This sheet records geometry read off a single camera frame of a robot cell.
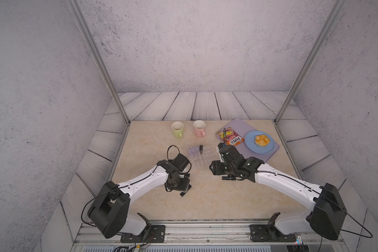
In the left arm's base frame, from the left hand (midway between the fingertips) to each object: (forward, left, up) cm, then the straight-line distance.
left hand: (186, 189), depth 82 cm
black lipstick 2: (+6, -23, 0) cm, 24 cm away
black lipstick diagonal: (-1, +2, -3) cm, 4 cm away
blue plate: (+32, -43, -4) cm, 54 cm away
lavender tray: (+50, -39, -5) cm, 63 cm away
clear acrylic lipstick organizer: (+22, -7, -2) cm, 23 cm away
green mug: (+42, +6, +2) cm, 43 cm away
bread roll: (+32, -49, -1) cm, 59 cm away
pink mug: (+42, -8, +3) cm, 43 cm away
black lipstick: (+24, -9, +5) cm, 26 cm away
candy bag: (+36, -31, -2) cm, 47 cm away
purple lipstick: (+23, -4, +3) cm, 23 cm away
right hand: (+7, -14, +10) cm, 18 cm away
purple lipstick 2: (+23, -6, +3) cm, 24 cm away
